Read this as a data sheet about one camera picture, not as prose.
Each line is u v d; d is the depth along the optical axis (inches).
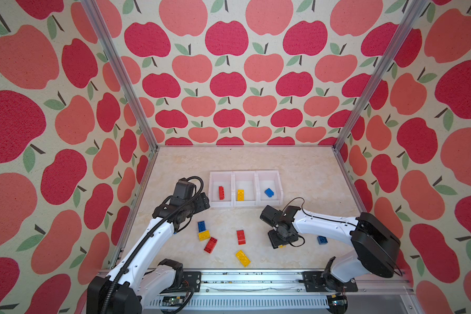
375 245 16.6
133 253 17.4
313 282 28.8
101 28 29.1
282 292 28.7
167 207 22.6
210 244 32.3
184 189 24.2
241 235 33.1
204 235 33.9
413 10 27.6
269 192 39.6
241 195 38.4
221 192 38.6
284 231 24.5
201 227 34.5
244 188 40.0
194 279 29.3
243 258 31.6
